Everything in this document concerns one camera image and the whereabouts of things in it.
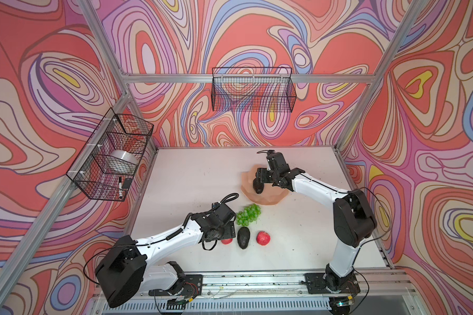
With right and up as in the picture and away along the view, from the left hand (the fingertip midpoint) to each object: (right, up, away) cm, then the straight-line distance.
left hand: (230, 232), depth 83 cm
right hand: (+16, +23, +10) cm, 30 cm away
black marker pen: (-41, +20, -11) cm, 47 cm away
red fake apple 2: (+14, -2, -3) cm, 14 cm away
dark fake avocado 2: (+13, +18, +13) cm, 26 cm away
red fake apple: (-2, -4, -1) cm, 4 cm away
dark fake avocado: (+5, -1, -1) cm, 6 cm away
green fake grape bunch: (+9, +7, +3) cm, 12 cm away
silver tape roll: (-39, +31, -14) cm, 52 cm away
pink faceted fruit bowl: (+20, +14, +14) cm, 28 cm away
